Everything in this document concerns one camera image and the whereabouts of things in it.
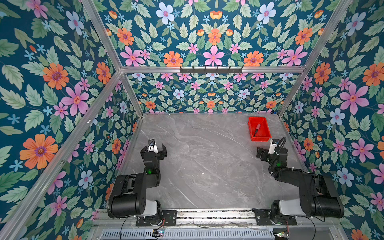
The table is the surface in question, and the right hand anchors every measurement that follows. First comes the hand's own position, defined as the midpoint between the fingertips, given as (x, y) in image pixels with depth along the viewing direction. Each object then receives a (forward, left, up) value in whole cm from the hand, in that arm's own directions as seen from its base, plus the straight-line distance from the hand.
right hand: (266, 148), depth 93 cm
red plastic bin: (+17, -6, -8) cm, 20 cm away
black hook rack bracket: (+37, +34, +32) cm, 60 cm away
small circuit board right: (-44, +3, -8) cm, 44 cm away
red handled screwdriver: (+20, -1, -3) cm, 21 cm away
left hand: (0, +69, +8) cm, 69 cm away
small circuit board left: (-43, +63, -8) cm, 77 cm away
